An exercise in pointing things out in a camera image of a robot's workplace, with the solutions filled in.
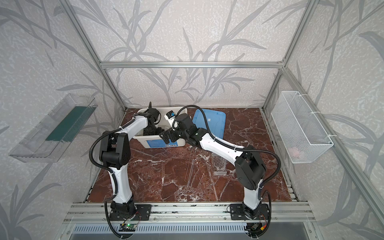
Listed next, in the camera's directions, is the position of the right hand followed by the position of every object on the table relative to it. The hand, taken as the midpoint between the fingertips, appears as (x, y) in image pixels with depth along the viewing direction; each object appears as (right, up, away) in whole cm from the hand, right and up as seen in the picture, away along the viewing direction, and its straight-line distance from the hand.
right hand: (167, 125), depth 81 cm
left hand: (-9, -5, +18) cm, 21 cm away
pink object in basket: (+64, -13, -8) cm, 66 cm away
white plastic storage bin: (-12, -10, +8) cm, 18 cm away
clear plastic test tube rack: (+30, -24, +8) cm, 39 cm away
